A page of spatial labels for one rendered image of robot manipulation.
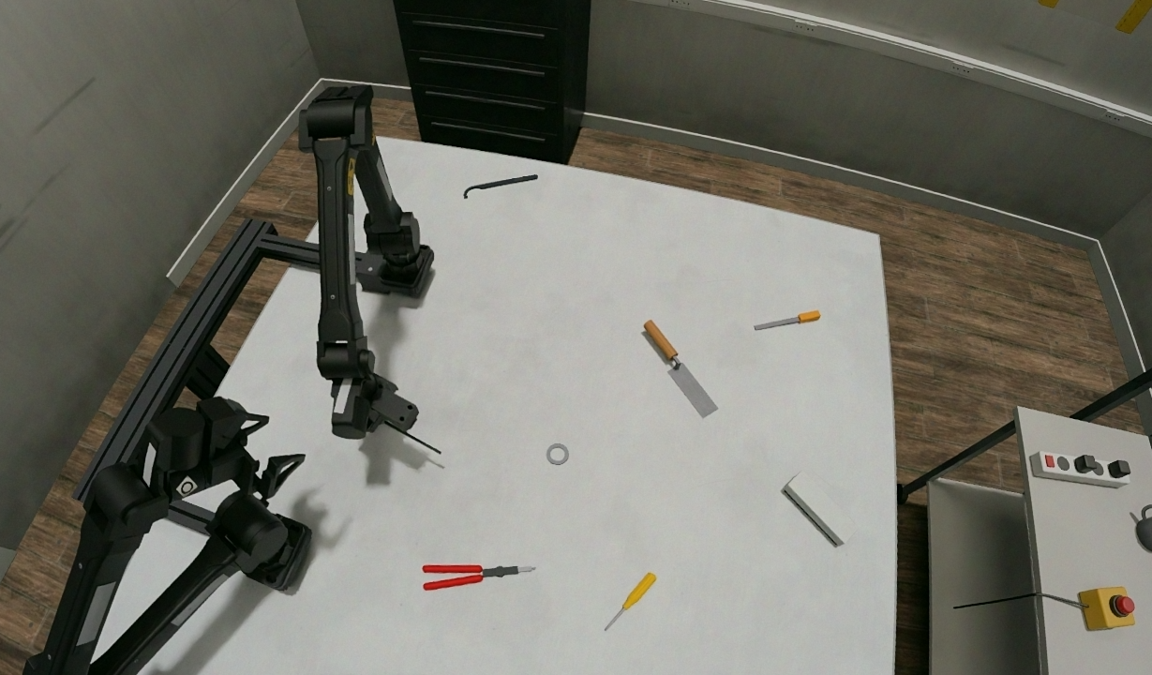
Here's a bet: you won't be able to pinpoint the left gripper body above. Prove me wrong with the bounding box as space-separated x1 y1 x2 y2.
367 372 397 433

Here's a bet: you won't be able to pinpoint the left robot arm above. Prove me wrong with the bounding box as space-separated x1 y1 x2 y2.
298 84 431 440

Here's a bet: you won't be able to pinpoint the yellow-handled screwdriver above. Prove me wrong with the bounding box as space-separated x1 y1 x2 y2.
605 572 657 631

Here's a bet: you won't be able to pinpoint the grey ring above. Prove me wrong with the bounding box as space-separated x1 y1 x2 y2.
546 443 569 465

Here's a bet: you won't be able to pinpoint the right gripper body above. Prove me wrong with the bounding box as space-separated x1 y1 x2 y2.
200 428 275 500

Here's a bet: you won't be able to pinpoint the red-handled pliers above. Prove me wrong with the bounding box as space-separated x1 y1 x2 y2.
423 566 536 591

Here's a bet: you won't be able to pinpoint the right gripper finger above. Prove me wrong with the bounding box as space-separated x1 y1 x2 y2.
266 454 306 498
242 412 270 437

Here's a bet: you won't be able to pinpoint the wooden-handled putty knife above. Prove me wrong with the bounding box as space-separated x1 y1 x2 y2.
643 320 719 418

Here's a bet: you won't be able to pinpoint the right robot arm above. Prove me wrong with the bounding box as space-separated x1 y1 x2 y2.
22 396 306 675

